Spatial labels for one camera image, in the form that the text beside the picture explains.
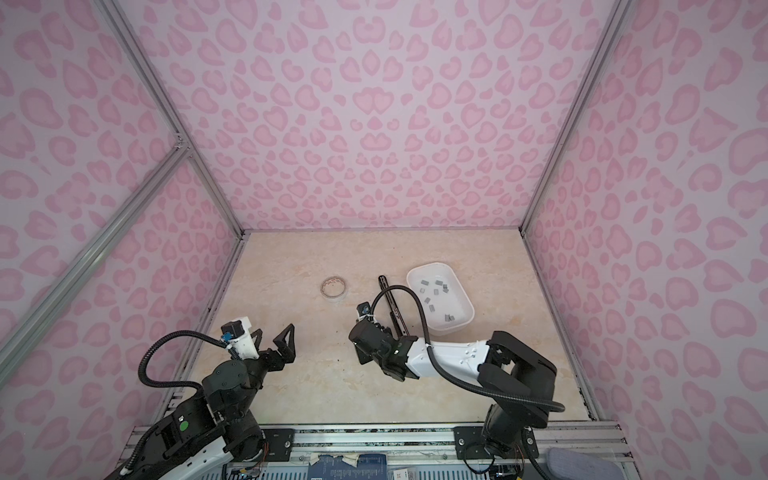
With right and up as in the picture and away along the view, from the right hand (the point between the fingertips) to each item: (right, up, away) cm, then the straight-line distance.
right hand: (363, 337), depth 85 cm
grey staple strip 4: (+26, +12, +19) cm, 34 cm away
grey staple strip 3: (+23, +11, +16) cm, 30 cm away
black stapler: (+9, +4, +11) cm, 15 cm away
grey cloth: (+49, -24, -16) cm, 57 cm away
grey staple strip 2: (+24, +14, +19) cm, 34 cm away
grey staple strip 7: (+26, +3, +11) cm, 28 cm away
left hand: (-18, +6, -13) cm, 24 cm away
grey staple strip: (+20, +14, +19) cm, 31 cm away
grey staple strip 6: (+21, +6, +15) cm, 27 cm away
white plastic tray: (+26, +7, +15) cm, 31 cm away
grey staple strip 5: (+20, +8, +16) cm, 27 cm away
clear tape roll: (-12, +12, +19) cm, 26 cm away
